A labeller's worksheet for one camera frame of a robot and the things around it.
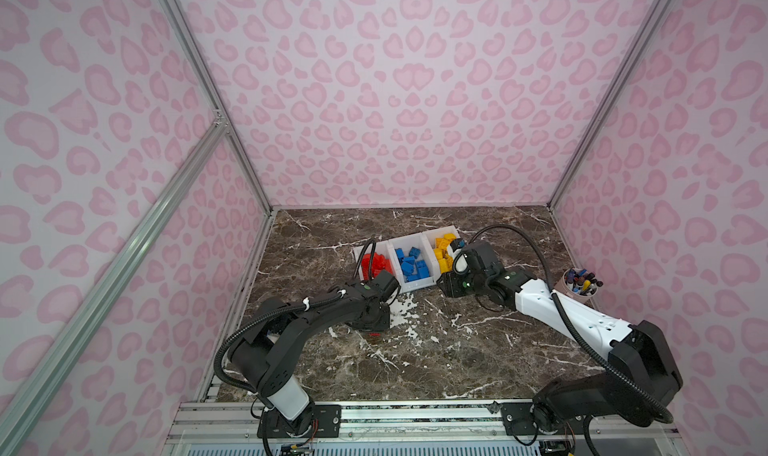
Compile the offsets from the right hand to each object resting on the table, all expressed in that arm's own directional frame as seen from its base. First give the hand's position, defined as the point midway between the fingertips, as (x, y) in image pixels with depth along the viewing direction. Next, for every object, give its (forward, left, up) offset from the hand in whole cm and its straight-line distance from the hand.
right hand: (446, 280), depth 85 cm
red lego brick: (-11, +21, -12) cm, 26 cm away
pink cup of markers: (-1, -36, 0) cm, 36 cm away
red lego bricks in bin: (+10, +20, -8) cm, 24 cm away
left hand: (-9, +18, -11) cm, 23 cm away
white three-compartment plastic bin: (+18, +6, -5) cm, 20 cm away
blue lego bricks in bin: (+11, +9, -10) cm, 18 cm away
